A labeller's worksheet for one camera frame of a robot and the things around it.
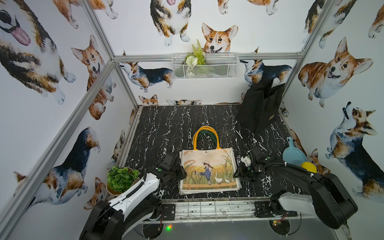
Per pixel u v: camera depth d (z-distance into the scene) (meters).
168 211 0.74
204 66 0.86
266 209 0.73
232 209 0.75
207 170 0.87
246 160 0.82
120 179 0.69
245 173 0.75
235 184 0.80
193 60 0.83
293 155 0.94
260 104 0.85
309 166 0.78
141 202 0.51
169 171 0.66
